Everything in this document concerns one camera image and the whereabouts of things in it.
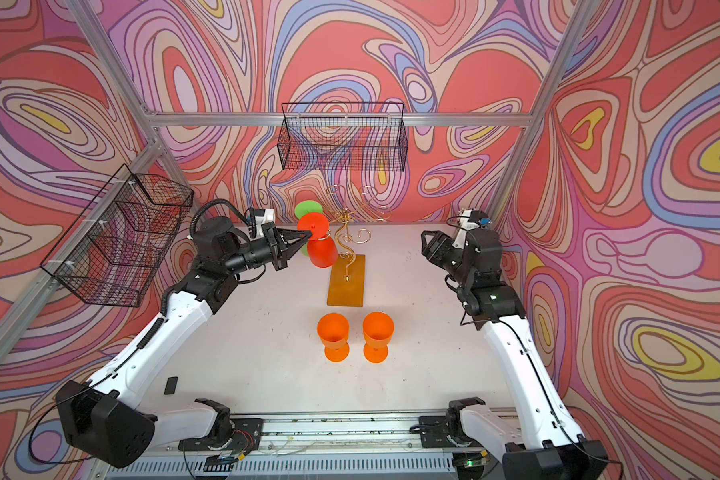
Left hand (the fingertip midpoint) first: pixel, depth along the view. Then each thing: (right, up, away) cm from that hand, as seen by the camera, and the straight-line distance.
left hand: (312, 235), depth 65 cm
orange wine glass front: (+15, -25, +15) cm, 33 cm away
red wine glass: (0, -3, +11) cm, 11 cm away
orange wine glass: (+3, -25, +15) cm, 29 cm away
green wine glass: (-5, +8, +14) cm, 17 cm away
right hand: (+28, -2, +7) cm, 29 cm away
